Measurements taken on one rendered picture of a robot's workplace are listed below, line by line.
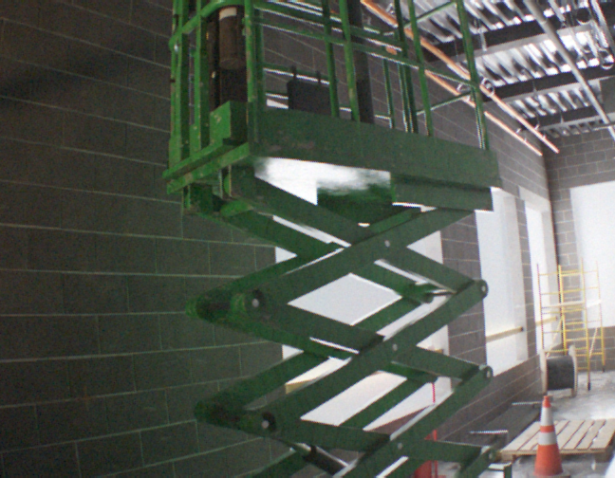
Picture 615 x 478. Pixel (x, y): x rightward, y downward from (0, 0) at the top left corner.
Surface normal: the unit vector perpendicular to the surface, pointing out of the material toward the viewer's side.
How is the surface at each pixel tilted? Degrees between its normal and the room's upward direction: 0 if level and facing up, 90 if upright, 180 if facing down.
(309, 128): 90
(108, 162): 90
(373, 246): 90
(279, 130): 90
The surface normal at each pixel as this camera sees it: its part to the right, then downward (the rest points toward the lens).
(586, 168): -0.59, -0.06
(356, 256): 0.61, -0.14
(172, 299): 0.80, -0.13
